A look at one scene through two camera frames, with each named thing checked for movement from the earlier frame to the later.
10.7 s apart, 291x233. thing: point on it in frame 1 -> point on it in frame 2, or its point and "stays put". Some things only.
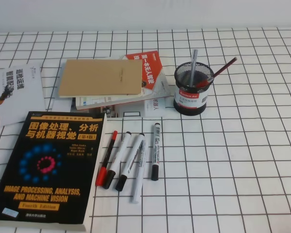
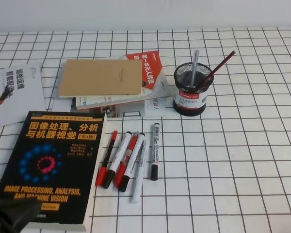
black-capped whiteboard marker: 156,158 stays put
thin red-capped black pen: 101,169 stays put
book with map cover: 159,90 stays put
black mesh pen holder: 192,80 stays put
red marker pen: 204,82 -> 119,174
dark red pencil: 224,67 -> 208,78
